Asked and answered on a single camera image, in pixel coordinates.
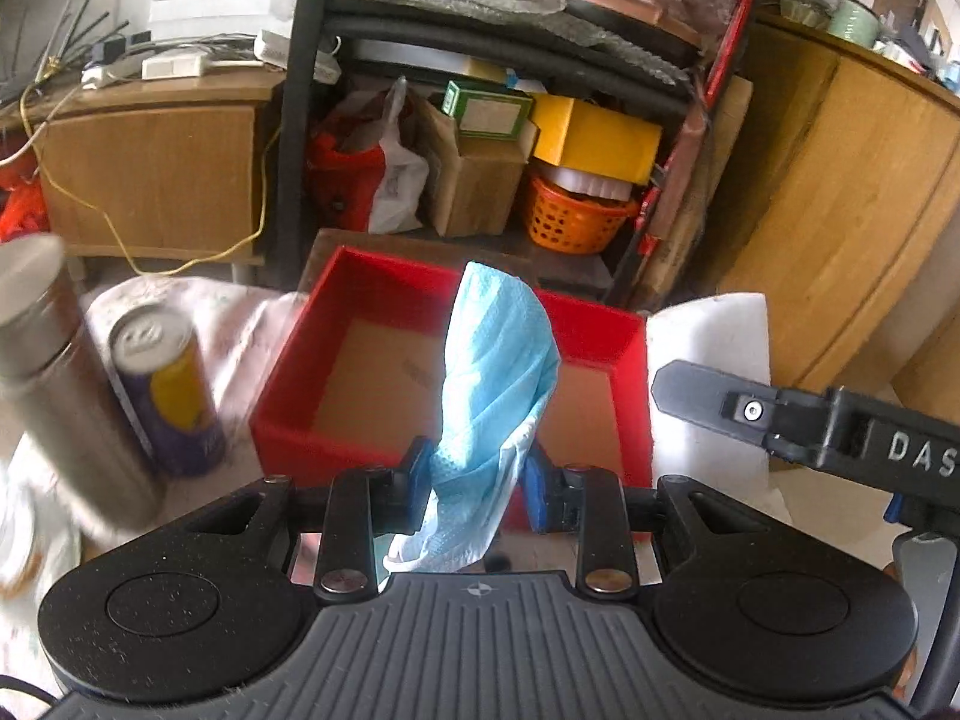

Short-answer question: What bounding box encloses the blue face mask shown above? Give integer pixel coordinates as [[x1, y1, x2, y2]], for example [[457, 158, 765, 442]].
[[376, 262, 560, 575]]

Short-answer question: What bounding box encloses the white sponge block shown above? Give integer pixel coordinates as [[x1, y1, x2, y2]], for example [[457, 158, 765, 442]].
[[646, 293, 791, 522]]

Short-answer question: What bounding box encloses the red cardboard box tray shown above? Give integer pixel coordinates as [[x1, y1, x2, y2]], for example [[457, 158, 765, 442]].
[[249, 247, 652, 533]]

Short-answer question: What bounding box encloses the yellow purple drink can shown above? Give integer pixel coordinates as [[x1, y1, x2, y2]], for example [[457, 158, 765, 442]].
[[109, 304, 224, 478]]

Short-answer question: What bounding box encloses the wooden wardrobe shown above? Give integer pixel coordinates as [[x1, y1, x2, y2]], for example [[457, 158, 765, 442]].
[[690, 15, 958, 388]]

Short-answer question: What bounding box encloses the orange plastic basket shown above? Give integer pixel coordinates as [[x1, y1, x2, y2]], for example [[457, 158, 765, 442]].
[[519, 172, 640, 255]]

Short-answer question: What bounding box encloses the brown cardboard box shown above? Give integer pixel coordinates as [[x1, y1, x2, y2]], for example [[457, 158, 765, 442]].
[[413, 98, 539, 239]]

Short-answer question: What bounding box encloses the red white plastic bag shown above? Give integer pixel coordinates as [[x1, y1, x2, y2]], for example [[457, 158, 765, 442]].
[[304, 76, 430, 234]]

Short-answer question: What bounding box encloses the stainless steel thermos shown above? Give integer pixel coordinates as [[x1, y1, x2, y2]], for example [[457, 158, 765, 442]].
[[2, 232, 163, 532]]

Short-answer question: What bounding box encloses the yellow box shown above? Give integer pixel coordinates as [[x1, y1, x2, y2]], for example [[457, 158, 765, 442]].
[[530, 94, 662, 185]]

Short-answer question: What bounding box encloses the wooden tv cabinet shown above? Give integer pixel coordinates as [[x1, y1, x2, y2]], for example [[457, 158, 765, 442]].
[[2, 68, 285, 265]]

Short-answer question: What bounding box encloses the green framed box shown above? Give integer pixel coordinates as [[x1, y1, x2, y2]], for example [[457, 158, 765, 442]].
[[441, 80, 534, 142]]

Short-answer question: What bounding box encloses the black metal shelf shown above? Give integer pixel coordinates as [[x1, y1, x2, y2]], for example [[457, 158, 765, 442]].
[[267, 0, 757, 307]]

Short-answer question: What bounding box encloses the white power strip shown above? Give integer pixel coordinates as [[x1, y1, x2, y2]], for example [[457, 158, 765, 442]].
[[140, 49, 210, 82]]

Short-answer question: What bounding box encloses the yellow cable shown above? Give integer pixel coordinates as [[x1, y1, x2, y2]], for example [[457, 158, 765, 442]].
[[17, 0, 283, 280]]

